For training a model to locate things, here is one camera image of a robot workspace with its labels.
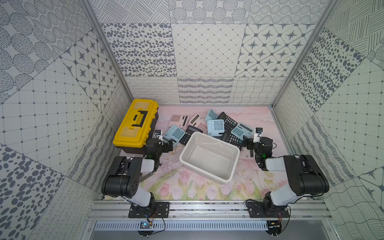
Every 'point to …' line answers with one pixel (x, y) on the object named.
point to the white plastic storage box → (210, 156)
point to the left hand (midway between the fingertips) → (163, 137)
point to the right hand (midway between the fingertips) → (251, 137)
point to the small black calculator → (190, 130)
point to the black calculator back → (229, 123)
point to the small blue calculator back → (211, 115)
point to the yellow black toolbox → (137, 126)
